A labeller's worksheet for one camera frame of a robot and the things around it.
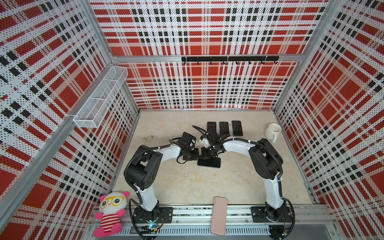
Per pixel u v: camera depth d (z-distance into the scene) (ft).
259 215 2.40
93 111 3.00
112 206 2.31
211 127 3.65
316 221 2.41
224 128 3.78
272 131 3.23
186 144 2.50
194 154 2.78
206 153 2.76
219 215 2.39
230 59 2.94
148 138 3.42
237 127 3.75
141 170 1.59
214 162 2.96
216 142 2.46
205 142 2.95
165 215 2.42
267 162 1.73
